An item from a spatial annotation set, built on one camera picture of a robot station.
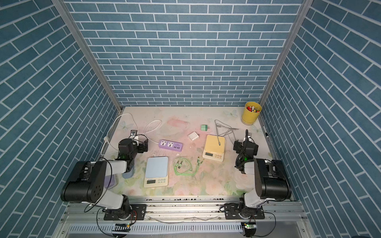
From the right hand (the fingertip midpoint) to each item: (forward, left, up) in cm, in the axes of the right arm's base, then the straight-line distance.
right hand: (247, 142), depth 94 cm
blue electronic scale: (-22, +55, -4) cm, 59 cm away
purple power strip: (-5, +50, -3) cm, 50 cm away
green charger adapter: (+12, +29, -2) cm, 31 cm away
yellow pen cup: (+18, -3, +9) cm, 20 cm away
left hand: (-4, +68, +2) cm, 68 cm away
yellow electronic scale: (-5, +23, -4) cm, 24 cm away
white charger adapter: (+4, +36, -3) cm, 36 cm away
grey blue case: (-25, +70, -4) cm, 74 cm away
